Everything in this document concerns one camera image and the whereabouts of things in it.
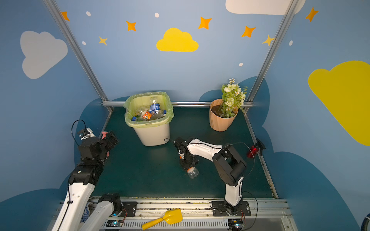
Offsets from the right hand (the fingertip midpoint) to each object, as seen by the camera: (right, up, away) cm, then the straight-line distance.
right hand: (189, 166), depth 88 cm
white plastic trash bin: (-22, +18, +2) cm, 29 cm away
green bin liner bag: (-34, +40, +3) cm, 53 cm away
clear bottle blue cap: (-20, +33, +2) cm, 38 cm away
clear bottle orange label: (+2, -3, -4) cm, 5 cm away
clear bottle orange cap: (-27, +32, 0) cm, 42 cm away
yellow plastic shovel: (-9, -20, -17) cm, 28 cm away
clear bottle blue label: (-21, +36, 0) cm, 42 cm away
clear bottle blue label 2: (-32, +30, -6) cm, 44 cm away
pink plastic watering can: (-55, +20, +3) cm, 58 cm away
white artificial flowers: (+27, +43, +1) cm, 51 cm away
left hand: (-42, +20, -16) cm, 49 cm away
